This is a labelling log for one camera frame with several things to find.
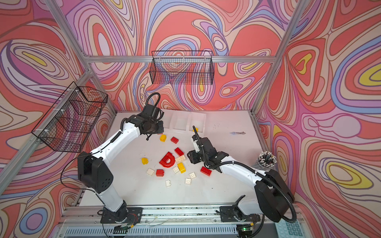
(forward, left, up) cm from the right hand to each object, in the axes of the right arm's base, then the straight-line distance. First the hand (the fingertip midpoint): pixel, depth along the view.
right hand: (192, 157), depth 85 cm
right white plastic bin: (+34, -5, -5) cm, 35 cm away
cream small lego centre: (-4, +11, -7) cm, 13 cm away
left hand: (+14, +17, +10) cm, 24 cm away
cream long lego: (+3, +8, -8) cm, 12 cm away
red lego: (+17, +12, -6) cm, 22 cm away
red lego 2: (+8, +9, -7) cm, 14 cm away
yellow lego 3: (+2, +30, -6) cm, 31 cm away
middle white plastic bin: (+32, +8, -4) cm, 33 cm away
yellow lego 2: (-3, +7, -7) cm, 11 cm away
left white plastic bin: (+31, +14, 0) cm, 34 cm away
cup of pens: (-7, -38, +8) cm, 39 cm away
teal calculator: (-35, -43, -8) cm, 56 cm away
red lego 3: (-5, -8, -9) cm, 13 cm away
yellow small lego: (+28, -4, -10) cm, 30 cm away
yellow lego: (+19, +20, -6) cm, 28 cm away
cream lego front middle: (-11, +3, -8) cm, 14 cm away
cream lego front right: (-7, +1, -8) cm, 11 cm away
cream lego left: (-5, +26, -7) cm, 27 cm away
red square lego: (-5, +20, -7) cm, 22 cm away
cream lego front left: (-11, +15, -8) cm, 21 cm away
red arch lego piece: (+5, +16, -7) cm, 18 cm away
